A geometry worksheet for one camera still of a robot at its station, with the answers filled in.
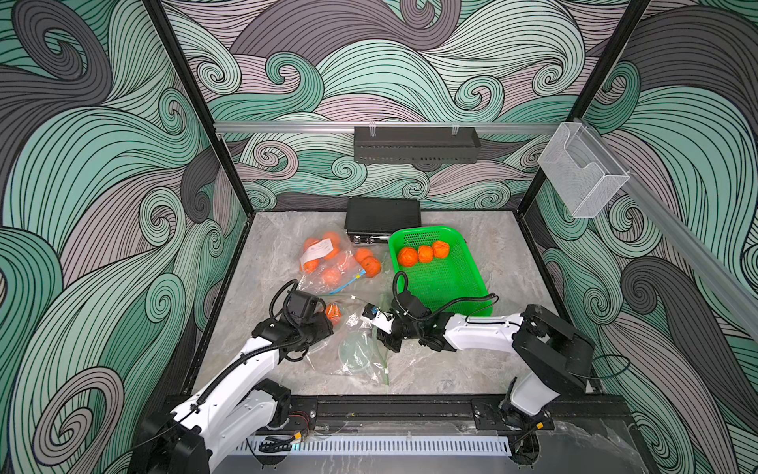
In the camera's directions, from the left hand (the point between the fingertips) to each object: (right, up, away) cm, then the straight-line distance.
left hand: (326, 323), depth 82 cm
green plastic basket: (+37, +13, +22) cm, 45 cm away
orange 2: (+2, +2, +4) cm, 5 cm away
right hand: (+12, -4, +1) cm, 13 cm away
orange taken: (+31, +18, +19) cm, 41 cm away
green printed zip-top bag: (+9, -6, -3) cm, 11 cm away
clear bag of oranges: (-1, +16, +12) cm, 20 cm away
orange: (+37, +20, +20) cm, 47 cm away
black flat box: (+13, +31, +30) cm, 45 cm away
